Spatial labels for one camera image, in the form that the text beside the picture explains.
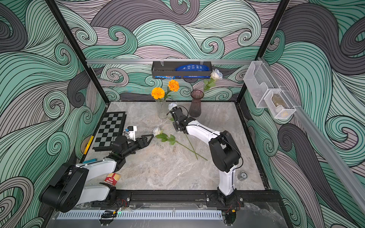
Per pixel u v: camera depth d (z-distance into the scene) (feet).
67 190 1.37
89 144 3.07
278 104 2.14
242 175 2.51
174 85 2.73
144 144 2.48
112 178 2.59
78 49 2.88
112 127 3.30
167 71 3.12
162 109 3.40
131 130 2.59
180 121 2.33
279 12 2.39
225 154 1.61
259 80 2.55
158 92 2.57
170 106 3.14
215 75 2.74
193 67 3.02
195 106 3.35
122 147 2.20
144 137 2.50
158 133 3.12
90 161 2.74
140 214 2.29
